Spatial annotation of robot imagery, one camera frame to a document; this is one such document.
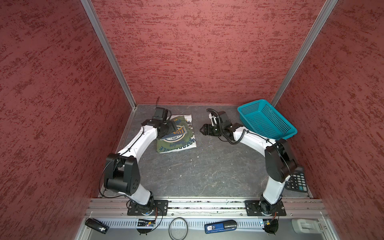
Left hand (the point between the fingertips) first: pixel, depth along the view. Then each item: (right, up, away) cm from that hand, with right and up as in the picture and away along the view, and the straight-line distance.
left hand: (170, 132), depth 89 cm
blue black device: (+27, -41, -23) cm, 54 cm away
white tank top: (+14, -8, +8) cm, 18 cm away
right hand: (+21, -1, +2) cm, 21 cm away
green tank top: (+8, -3, +6) cm, 10 cm away
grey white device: (+68, -42, -21) cm, 83 cm away
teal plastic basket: (+68, +10, +25) cm, 73 cm away
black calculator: (+73, -27, -7) cm, 78 cm away
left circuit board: (-10, -46, -16) cm, 49 cm away
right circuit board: (+52, -44, -18) cm, 71 cm away
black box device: (-30, -41, -22) cm, 56 cm away
